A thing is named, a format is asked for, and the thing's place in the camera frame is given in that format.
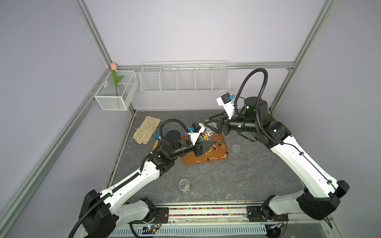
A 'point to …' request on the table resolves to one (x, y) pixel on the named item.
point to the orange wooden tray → (218, 151)
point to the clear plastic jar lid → (236, 148)
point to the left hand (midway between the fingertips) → (211, 138)
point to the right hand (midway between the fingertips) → (207, 120)
